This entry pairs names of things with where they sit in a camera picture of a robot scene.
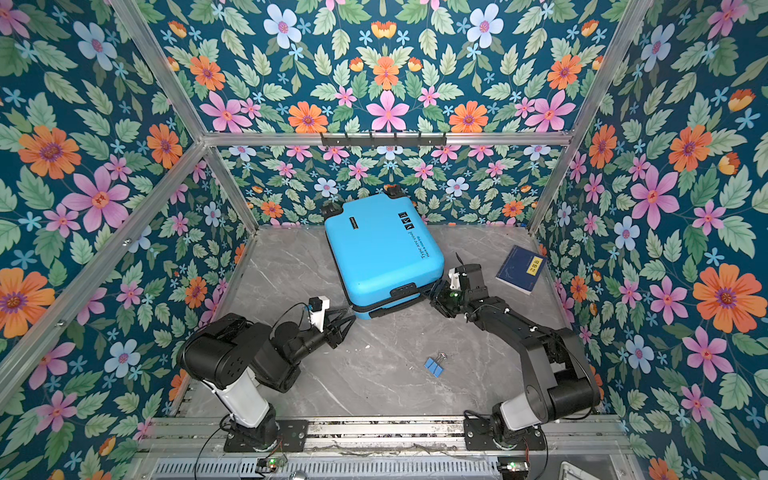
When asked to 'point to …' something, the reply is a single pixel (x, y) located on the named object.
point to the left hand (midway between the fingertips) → (351, 310)
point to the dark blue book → (521, 269)
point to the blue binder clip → (434, 364)
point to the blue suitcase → (385, 251)
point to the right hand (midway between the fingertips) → (424, 293)
